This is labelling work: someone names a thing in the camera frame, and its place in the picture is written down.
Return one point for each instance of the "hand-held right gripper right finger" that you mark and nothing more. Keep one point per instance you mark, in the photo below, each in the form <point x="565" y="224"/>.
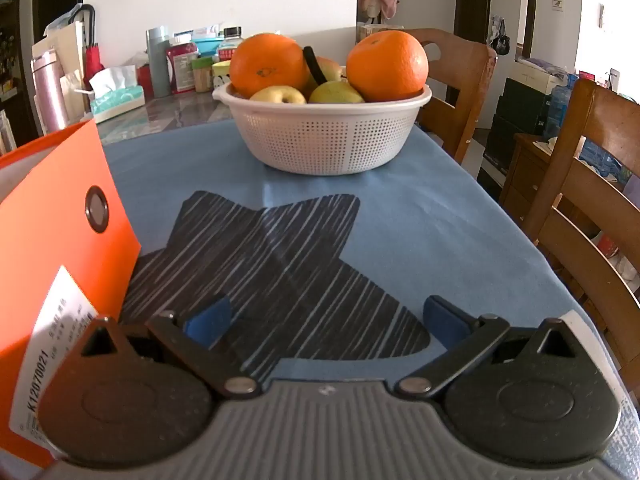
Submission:
<point x="447" y="322"/>

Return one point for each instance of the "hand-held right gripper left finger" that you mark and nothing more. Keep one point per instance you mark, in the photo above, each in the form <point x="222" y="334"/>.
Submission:
<point x="210" y="322"/>

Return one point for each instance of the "orange cardboard box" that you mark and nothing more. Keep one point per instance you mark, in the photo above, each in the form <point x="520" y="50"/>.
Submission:
<point x="50" y="210"/>

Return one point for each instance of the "white plastic colander basket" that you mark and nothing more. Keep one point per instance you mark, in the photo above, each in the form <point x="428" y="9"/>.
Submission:
<point x="325" y="140"/>

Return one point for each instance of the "green-yellow mango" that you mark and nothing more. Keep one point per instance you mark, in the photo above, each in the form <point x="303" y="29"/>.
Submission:
<point x="335" y="93"/>

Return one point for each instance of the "blue printed tablecloth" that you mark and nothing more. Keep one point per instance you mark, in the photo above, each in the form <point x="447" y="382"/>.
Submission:
<point x="425" y="210"/>

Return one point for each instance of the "wooden cabinet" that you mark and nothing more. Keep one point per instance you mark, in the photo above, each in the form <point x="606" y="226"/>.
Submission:
<point x="530" y="175"/>

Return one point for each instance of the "wooden chair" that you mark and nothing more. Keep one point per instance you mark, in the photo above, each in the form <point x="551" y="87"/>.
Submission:
<point x="595" y="190"/>
<point x="465" y="85"/>

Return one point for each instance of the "stack of black boxes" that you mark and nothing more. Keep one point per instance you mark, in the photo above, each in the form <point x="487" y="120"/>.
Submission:
<point x="520" y="110"/>

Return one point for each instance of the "blue water bottle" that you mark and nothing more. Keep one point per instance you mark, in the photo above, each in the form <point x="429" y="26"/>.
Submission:
<point x="557" y="110"/>

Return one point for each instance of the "green tissue box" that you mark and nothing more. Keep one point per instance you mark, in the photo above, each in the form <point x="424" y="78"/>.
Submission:
<point x="117" y="97"/>

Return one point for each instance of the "yellow and white box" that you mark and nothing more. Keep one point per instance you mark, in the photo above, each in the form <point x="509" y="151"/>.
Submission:
<point x="221" y="76"/>

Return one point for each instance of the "jar with green lid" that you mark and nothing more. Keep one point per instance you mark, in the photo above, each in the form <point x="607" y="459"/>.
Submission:
<point x="202" y="75"/>

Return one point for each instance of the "red packet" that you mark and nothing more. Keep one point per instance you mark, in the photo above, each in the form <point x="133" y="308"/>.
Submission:
<point x="182" y="67"/>

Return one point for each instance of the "orange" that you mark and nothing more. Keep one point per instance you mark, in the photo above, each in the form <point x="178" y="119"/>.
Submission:
<point x="267" y="62"/>
<point x="387" y="65"/>

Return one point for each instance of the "grey thermos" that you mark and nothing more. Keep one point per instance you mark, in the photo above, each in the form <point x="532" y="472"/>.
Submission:
<point x="159" y="62"/>

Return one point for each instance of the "blue plastic tub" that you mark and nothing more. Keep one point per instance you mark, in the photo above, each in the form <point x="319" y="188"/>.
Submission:
<point x="207" y="46"/>

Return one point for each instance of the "black banana stem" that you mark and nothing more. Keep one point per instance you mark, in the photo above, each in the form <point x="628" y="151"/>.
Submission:
<point x="314" y="65"/>

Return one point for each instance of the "bottle with black cap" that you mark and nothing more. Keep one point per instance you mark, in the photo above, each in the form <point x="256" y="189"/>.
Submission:
<point x="229" y="45"/>

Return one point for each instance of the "reddish yellow apple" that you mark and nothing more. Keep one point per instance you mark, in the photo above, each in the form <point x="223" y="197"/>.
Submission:
<point x="330" y="67"/>

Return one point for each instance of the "clear plastic tumbler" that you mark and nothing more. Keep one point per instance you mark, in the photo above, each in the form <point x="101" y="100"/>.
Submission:
<point x="47" y="90"/>

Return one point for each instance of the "black handbag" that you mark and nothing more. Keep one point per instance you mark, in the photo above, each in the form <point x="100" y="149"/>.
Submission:
<point x="500" y="42"/>

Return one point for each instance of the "red umbrella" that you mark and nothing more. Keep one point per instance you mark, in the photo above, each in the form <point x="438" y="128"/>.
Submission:
<point x="92" y="62"/>

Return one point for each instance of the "beige paper bag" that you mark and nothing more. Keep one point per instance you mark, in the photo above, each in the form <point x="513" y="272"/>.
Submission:
<point x="65" y="47"/>

